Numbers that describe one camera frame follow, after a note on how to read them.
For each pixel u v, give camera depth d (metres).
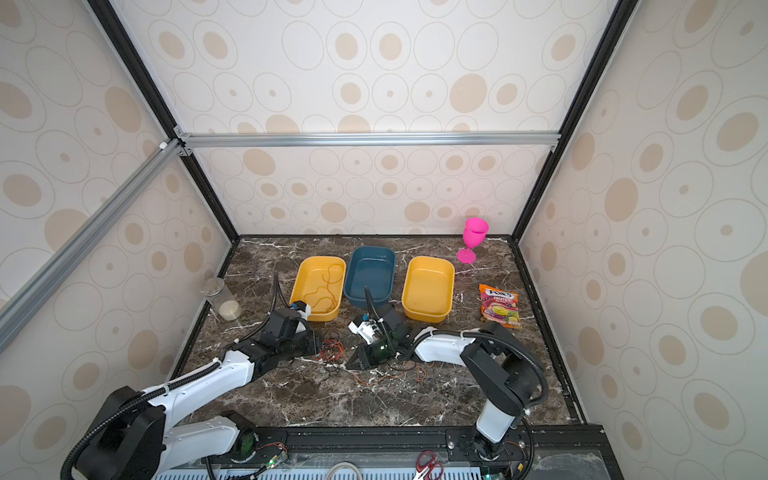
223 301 0.97
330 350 0.90
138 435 0.40
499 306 0.97
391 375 0.85
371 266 1.12
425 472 0.70
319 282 1.06
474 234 1.03
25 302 0.52
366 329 0.80
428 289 1.04
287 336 0.68
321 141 1.87
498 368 0.46
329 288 1.03
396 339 0.69
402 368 0.86
